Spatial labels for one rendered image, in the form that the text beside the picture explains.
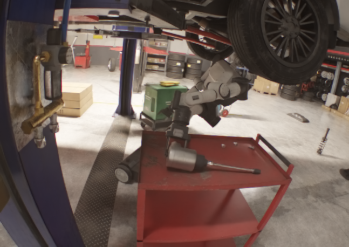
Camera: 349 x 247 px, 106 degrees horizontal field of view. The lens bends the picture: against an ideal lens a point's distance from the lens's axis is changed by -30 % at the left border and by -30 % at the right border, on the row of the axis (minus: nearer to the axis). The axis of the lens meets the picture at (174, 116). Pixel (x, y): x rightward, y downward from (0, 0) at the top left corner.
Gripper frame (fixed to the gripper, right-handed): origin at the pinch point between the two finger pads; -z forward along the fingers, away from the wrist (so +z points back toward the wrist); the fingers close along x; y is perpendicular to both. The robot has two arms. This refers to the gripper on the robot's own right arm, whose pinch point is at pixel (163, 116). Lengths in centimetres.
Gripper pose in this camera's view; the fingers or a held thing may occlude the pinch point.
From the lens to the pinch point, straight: 189.7
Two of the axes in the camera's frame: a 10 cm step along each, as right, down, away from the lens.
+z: 7.3, -5.9, -3.3
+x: -6.6, -5.1, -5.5
